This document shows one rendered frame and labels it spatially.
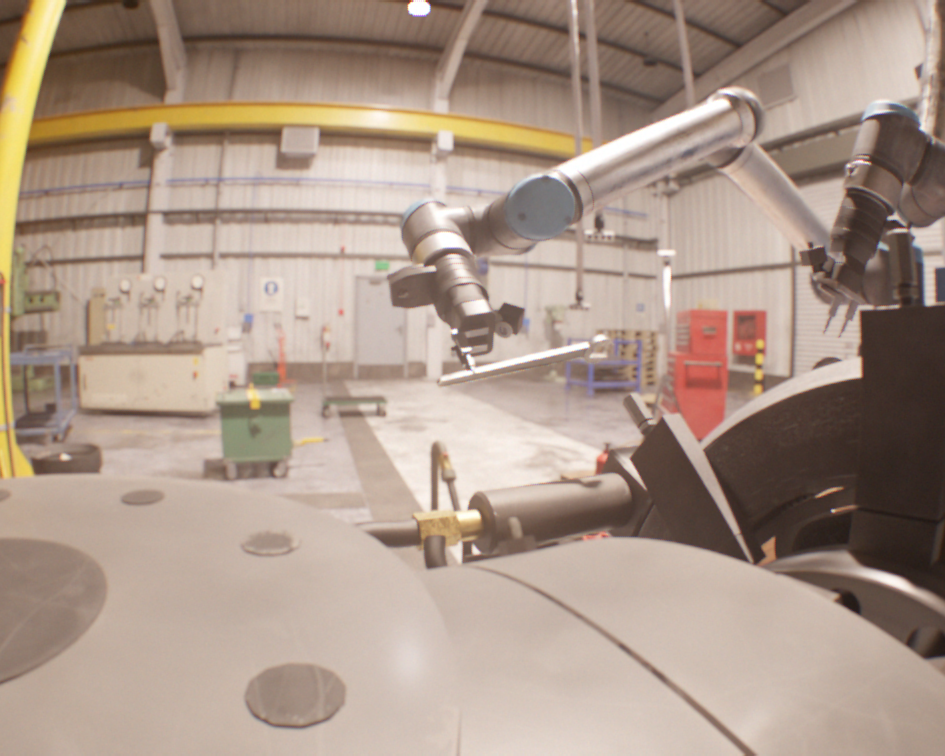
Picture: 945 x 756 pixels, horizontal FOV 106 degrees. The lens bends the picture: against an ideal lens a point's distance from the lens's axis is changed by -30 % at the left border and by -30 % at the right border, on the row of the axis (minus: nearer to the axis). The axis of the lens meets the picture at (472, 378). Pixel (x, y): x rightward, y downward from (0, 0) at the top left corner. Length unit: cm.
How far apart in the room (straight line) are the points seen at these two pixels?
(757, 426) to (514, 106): 1258
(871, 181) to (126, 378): 644
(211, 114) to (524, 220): 1087
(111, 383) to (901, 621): 660
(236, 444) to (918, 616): 338
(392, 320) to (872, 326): 1064
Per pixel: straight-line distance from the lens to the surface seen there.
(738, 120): 102
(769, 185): 125
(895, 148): 83
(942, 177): 85
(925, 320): 41
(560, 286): 1225
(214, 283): 660
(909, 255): 43
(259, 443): 345
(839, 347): 1015
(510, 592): 19
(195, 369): 600
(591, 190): 76
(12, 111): 373
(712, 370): 440
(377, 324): 1084
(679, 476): 55
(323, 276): 1091
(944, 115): 106
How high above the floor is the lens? 98
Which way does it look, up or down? 5 degrees down
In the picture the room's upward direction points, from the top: 1 degrees clockwise
